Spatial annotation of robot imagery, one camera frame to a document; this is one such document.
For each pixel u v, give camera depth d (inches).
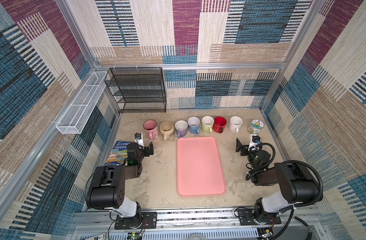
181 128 42.1
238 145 33.5
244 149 31.9
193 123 40.8
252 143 30.1
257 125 39.4
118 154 37.0
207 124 39.1
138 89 43.0
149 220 28.8
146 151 33.4
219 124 41.2
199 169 35.3
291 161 21.0
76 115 28.7
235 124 39.2
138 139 31.9
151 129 38.0
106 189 17.8
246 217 28.8
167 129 40.4
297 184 18.0
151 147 34.2
